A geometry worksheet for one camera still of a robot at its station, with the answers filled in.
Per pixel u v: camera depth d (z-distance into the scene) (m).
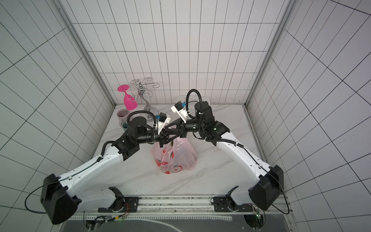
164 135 0.60
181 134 0.58
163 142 0.59
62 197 0.38
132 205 0.73
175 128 0.61
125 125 1.00
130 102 0.99
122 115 1.07
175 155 0.69
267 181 0.39
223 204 0.72
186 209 0.73
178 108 0.58
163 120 0.59
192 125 0.58
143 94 0.94
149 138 0.60
